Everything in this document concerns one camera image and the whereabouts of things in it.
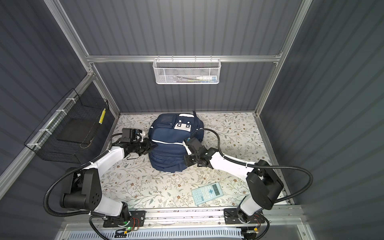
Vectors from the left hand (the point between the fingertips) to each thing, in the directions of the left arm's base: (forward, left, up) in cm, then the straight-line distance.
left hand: (156, 145), depth 89 cm
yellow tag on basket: (+11, +28, +16) cm, 34 cm away
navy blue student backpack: (+10, -7, +1) cm, 12 cm away
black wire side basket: (-11, +41, +24) cm, 49 cm away
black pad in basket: (+1, +38, +15) cm, 41 cm away
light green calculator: (-26, -29, -9) cm, 40 cm away
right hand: (-9, -18, -1) cm, 21 cm away
